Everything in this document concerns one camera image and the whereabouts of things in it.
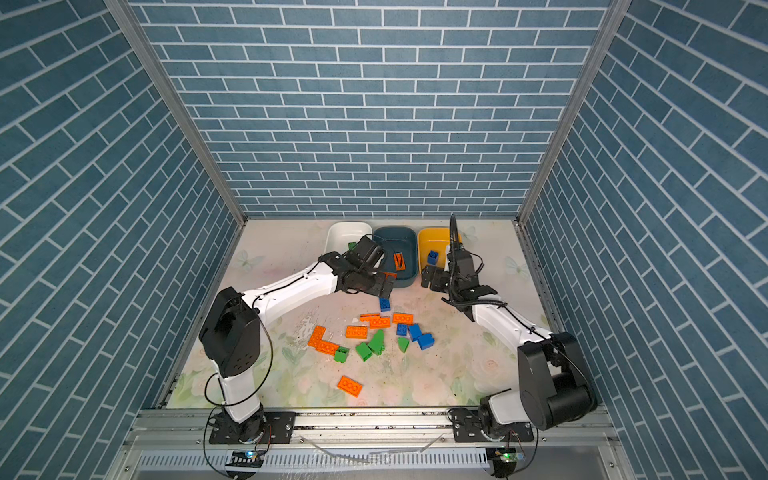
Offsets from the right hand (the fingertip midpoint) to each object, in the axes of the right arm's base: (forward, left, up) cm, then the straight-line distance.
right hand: (433, 269), depth 90 cm
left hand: (-5, +15, -2) cm, 16 cm away
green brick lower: (-23, +19, -11) cm, 31 cm away
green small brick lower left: (-24, +25, -11) cm, 37 cm away
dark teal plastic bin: (+18, +12, -7) cm, 22 cm away
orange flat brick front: (-32, +21, -12) cm, 40 cm away
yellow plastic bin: (+21, -1, -10) cm, 24 cm away
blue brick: (-6, +15, -12) cm, 20 cm away
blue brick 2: (-15, +4, -11) cm, 19 cm away
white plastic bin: (+20, +35, -8) cm, 41 cm away
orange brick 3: (-13, +15, -11) cm, 23 cm away
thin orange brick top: (-11, +19, -12) cm, 25 cm away
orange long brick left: (-20, +34, -12) cm, 41 cm away
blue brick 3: (-18, +1, -11) cm, 21 cm away
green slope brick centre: (-19, +16, -13) cm, 28 cm away
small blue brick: (+12, 0, -9) cm, 15 cm away
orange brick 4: (-17, +22, -11) cm, 30 cm away
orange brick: (-7, +13, +6) cm, 16 cm away
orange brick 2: (-11, +8, -12) cm, 18 cm away
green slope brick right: (-18, +8, -13) cm, 24 cm away
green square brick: (+15, +29, -8) cm, 34 cm away
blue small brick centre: (-15, +8, -11) cm, 20 cm away
